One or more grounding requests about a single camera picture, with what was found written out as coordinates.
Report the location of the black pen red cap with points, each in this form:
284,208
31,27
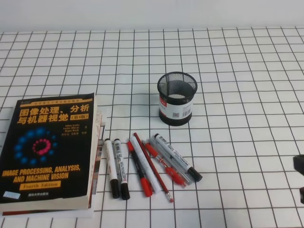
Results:
144,183

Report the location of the white marker with black cap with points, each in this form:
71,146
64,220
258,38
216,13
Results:
175,156

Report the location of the white book under textbook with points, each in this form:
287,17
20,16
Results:
85,213

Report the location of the grey transparent pen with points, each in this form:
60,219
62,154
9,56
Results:
171,161

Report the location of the red gel pen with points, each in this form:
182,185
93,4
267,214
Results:
169,170

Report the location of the black mesh pen holder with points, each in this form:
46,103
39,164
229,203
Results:
176,93

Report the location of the black image processing textbook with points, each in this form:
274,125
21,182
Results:
48,154

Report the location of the dark red pencil with eraser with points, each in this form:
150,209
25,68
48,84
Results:
156,174

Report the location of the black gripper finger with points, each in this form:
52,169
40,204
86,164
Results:
301,190
298,162

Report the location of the white marker red print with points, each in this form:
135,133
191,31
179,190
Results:
114,183

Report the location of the white marker black print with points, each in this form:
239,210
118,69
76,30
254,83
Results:
121,167

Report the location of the white pen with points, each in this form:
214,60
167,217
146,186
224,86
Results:
145,165

